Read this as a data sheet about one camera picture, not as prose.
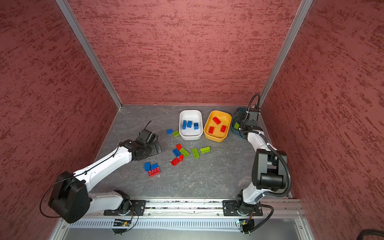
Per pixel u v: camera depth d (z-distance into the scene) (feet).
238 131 3.34
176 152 3.10
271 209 2.18
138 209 2.42
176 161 2.94
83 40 2.72
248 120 2.33
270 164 1.63
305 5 2.33
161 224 2.54
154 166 2.89
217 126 3.51
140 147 1.99
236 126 3.46
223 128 3.40
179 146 3.18
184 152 3.10
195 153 3.04
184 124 3.49
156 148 2.54
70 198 1.31
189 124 3.47
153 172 2.80
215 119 3.61
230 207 2.43
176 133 3.37
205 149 3.09
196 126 3.39
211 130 3.38
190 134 3.29
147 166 2.87
